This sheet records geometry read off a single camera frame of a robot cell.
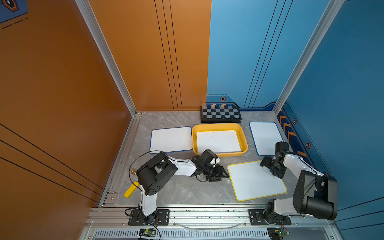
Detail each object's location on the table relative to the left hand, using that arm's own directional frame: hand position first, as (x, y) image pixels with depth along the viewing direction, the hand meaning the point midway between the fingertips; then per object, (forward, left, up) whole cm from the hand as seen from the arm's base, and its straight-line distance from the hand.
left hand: (227, 177), depth 83 cm
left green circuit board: (-25, +40, -6) cm, 48 cm away
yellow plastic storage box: (+33, -12, +2) cm, 35 cm away
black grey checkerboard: (+50, 0, 0) cm, 50 cm away
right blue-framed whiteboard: (+33, -32, -4) cm, 46 cm away
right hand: (+7, -26, -3) cm, 27 cm away
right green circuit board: (-25, -22, -5) cm, 34 cm away
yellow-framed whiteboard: (+26, +3, -3) cm, 27 cm away
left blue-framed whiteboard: (+28, +36, -4) cm, 45 cm away
